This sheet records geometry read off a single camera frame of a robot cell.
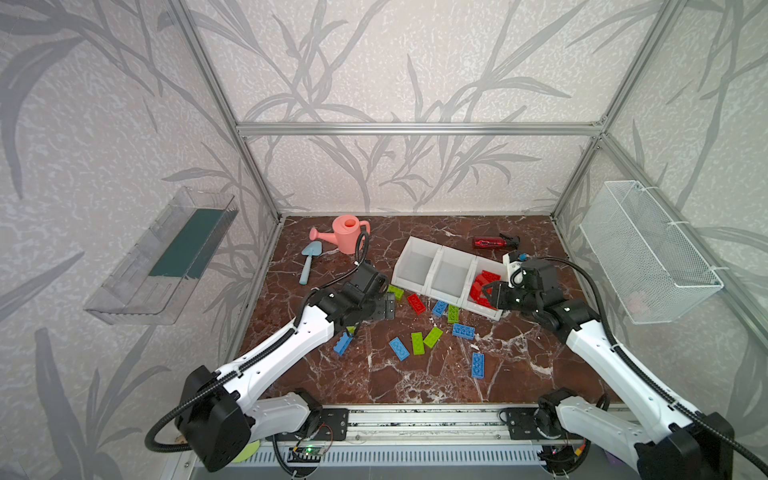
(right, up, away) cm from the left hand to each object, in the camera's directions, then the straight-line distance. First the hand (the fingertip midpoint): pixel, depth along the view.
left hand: (383, 296), depth 80 cm
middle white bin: (+22, +3, +22) cm, 31 cm away
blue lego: (-12, -15, +5) cm, 19 cm away
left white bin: (+10, +6, +24) cm, 27 cm away
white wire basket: (+59, +8, -18) cm, 62 cm away
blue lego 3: (+26, -19, +1) cm, 33 cm away
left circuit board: (-18, -37, -9) cm, 42 cm away
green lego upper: (+3, -2, +16) cm, 16 cm away
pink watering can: (-15, +19, +22) cm, 32 cm away
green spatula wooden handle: (-31, -35, -10) cm, 48 cm away
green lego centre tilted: (+14, -14, +8) cm, 22 cm away
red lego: (+10, -5, +13) cm, 17 cm away
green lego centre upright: (+10, -15, +6) cm, 19 cm away
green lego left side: (-10, -12, +8) cm, 18 cm away
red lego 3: (+29, +1, +12) cm, 31 cm away
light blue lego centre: (+4, -17, +6) cm, 18 cm away
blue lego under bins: (+17, -6, +13) cm, 22 cm away
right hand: (+29, +4, +1) cm, 29 cm away
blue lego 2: (+23, -12, +8) cm, 28 cm away
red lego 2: (+34, +3, +19) cm, 39 cm away
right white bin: (+29, +7, +16) cm, 34 cm away
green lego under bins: (+21, -8, +12) cm, 26 cm away
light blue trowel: (-28, +12, +28) cm, 41 cm away
